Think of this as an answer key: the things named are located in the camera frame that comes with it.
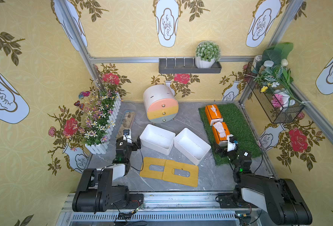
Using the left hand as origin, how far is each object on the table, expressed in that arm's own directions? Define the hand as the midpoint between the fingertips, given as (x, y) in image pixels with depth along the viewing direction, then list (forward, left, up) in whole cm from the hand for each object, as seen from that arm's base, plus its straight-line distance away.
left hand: (126, 136), depth 91 cm
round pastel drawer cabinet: (+14, -23, +13) cm, 30 cm away
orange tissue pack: (+16, -60, +1) cm, 62 cm away
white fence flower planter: (+16, +17, +8) cm, 24 cm away
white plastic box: (+2, -20, -8) cm, 22 cm away
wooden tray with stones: (+18, +3, -6) cm, 19 cm away
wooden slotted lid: (-20, -13, -8) cm, 25 cm away
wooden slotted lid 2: (-26, -40, -8) cm, 48 cm away
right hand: (-5, -64, +3) cm, 64 cm away
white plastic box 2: (-4, -44, -8) cm, 45 cm away
